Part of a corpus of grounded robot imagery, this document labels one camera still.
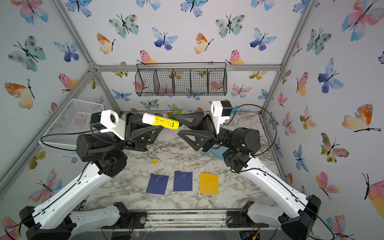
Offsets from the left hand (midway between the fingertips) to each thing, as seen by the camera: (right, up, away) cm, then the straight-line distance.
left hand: (155, 122), depth 36 cm
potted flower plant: (-4, +9, +62) cm, 63 cm away
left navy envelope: (-13, -34, +50) cm, 62 cm away
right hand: (+6, -1, +3) cm, 7 cm away
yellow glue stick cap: (-17, -22, +57) cm, 63 cm away
